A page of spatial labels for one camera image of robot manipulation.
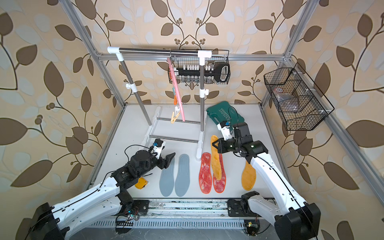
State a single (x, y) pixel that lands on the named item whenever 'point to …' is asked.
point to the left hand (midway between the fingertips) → (169, 150)
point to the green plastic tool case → (224, 112)
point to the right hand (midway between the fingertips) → (213, 144)
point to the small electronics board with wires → (252, 227)
